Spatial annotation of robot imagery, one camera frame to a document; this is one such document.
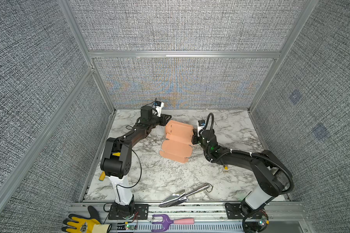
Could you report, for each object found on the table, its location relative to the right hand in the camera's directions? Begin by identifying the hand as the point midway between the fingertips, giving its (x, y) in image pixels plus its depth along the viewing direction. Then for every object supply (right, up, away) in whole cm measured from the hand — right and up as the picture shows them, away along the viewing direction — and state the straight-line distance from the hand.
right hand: (193, 126), depth 88 cm
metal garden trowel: (-8, -38, -10) cm, 40 cm away
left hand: (-12, +7, +4) cm, 15 cm away
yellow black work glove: (-49, -45, -21) cm, 70 cm away
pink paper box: (-9, -13, +9) cm, 18 cm away
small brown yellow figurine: (+20, -24, 0) cm, 31 cm away
